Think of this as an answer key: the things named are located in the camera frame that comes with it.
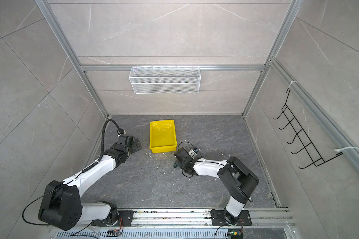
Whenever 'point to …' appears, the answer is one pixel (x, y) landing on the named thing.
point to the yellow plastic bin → (162, 136)
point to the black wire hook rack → (304, 141)
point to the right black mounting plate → (218, 218)
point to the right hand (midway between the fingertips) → (178, 160)
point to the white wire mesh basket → (165, 80)
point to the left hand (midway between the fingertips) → (131, 141)
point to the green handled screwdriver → (175, 165)
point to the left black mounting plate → (125, 219)
